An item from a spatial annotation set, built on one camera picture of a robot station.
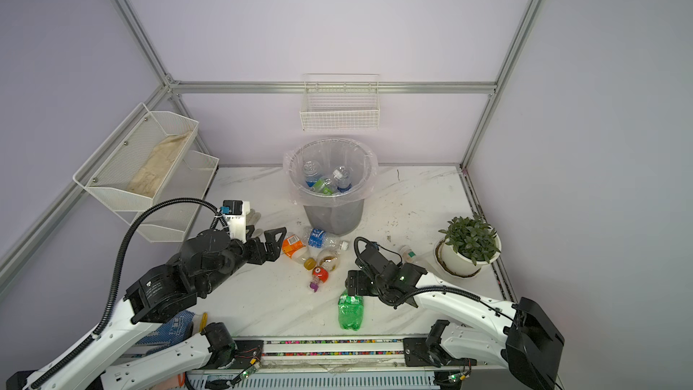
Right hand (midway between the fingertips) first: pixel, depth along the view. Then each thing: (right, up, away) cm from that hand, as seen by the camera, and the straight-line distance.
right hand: (353, 285), depth 79 cm
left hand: (-21, +18, -14) cm, 31 cm away
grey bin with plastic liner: (-5, +20, +10) cm, 23 cm away
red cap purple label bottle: (-11, +1, +6) cm, 13 cm away
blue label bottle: (-14, +35, +9) cm, 39 cm away
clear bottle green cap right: (+19, +6, +12) cm, 23 cm away
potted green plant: (+34, +13, -2) cm, 36 cm away
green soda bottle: (-1, -7, -1) cm, 7 cm away
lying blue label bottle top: (-13, +12, +12) cm, 21 cm away
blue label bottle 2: (-4, +32, +12) cm, 35 cm away
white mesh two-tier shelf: (-64, +33, -10) cm, 72 cm away
